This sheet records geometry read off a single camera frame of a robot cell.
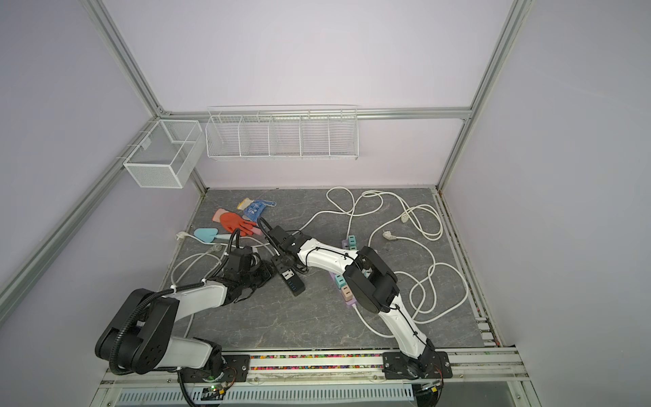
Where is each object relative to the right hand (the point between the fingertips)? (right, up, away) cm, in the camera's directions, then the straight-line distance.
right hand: (282, 262), depth 93 cm
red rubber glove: (-25, +15, +16) cm, 33 cm away
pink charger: (+23, -7, -12) cm, 27 cm away
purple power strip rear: (+23, +6, +6) cm, 25 cm away
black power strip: (+3, -3, -2) cm, 5 cm away
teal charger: (+21, -4, -8) cm, 23 cm away
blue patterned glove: (-16, +19, +19) cm, 32 cm away
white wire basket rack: (-1, +50, +6) cm, 50 cm away
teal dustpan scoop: (-34, +9, +12) cm, 37 cm away
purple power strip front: (+24, -12, -9) cm, 28 cm away
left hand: (-1, -3, -2) cm, 3 cm away
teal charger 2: (+26, +8, +1) cm, 27 cm away
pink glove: (-33, +16, +17) cm, 40 cm away
